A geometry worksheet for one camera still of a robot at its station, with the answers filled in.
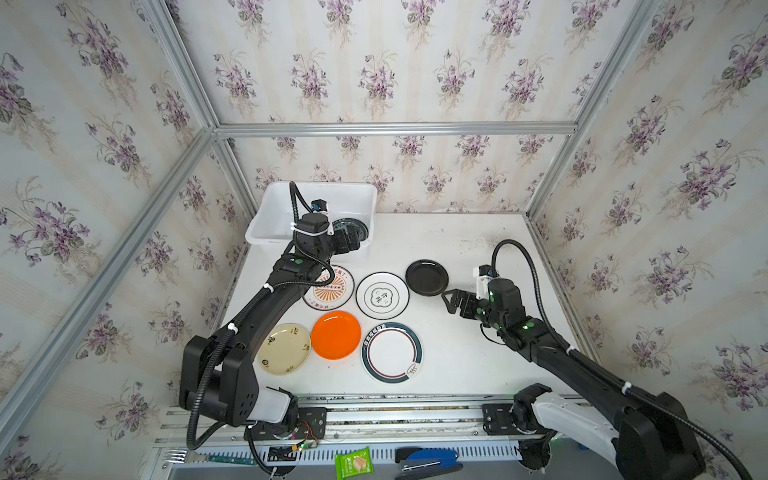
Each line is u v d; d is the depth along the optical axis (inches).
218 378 16.0
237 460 26.9
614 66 31.5
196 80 32.3
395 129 37.6
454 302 29.2
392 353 33.4
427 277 39.8
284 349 33.7
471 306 28.9
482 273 29.8
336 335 34.6
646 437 15.6
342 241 28.8
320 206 28.1
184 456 27.0
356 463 26.5
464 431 28.8
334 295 37.8
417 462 26.1
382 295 37.8
